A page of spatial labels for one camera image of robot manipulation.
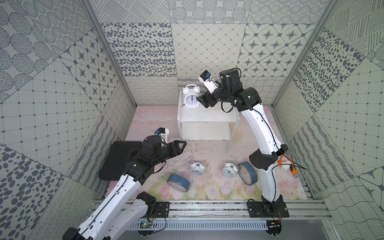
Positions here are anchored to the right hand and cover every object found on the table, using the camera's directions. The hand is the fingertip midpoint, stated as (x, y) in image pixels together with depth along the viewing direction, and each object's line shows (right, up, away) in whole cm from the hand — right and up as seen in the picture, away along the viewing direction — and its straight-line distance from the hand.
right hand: (204, 94), depth 72 cm
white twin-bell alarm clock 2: (+14, -40, +8) cm, 43 cm away
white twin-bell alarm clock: (-4, -39, +8) cm, 40 cm away
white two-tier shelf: (-2, -15, +17) cm, 22 cm away
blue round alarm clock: (-12, -43, 0) cm, 45 cm away
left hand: (-9, -25, -1) cm, 26 cm away
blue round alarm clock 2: (+23, -41, +6) cm, 47 cm away
